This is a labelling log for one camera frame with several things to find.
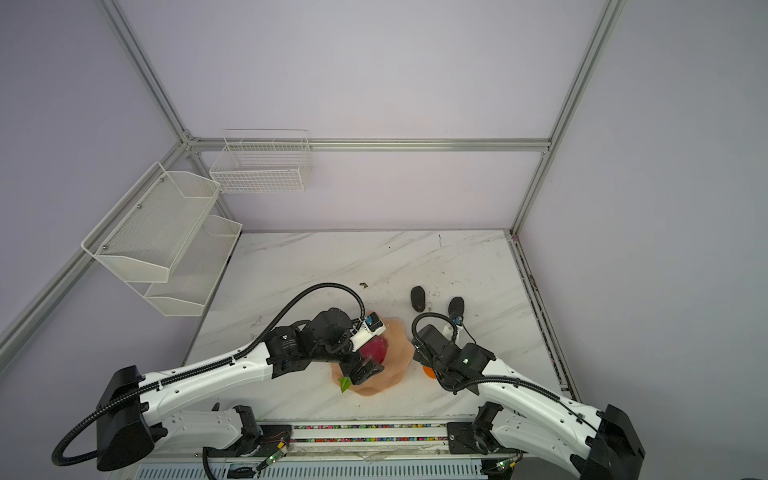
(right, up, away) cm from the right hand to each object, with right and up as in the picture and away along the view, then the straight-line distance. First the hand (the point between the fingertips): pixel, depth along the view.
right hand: (427, 352), depth 80 cm
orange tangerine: (+1, -7, +3) cm, 8 cm away
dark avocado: (-1, +12, +18) cm, 21 cm away
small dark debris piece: (-20, +16, +24) cm, 36 cm away
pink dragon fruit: (-14, 0, +1) cm, 14 cm away
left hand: (-15, +2, -7) cm, 17 cm away
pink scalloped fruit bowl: (-8, -2, +6) cm, 10 cm away
